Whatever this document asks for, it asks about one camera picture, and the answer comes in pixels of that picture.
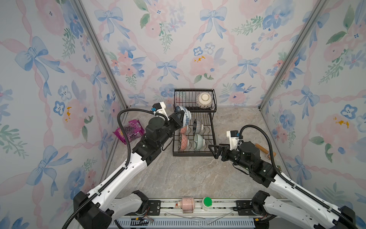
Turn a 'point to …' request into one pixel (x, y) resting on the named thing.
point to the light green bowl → (198, 141)
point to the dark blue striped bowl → (197, 127)
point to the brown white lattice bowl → (204, 100)
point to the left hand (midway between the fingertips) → (185, 111)
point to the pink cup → (187, 204)
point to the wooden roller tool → (265, 150)
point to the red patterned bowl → (184, 130)
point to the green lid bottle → (207, 202)
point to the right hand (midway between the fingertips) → (214, 146)
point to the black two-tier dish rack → (187, 98)
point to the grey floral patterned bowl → (184, 141)
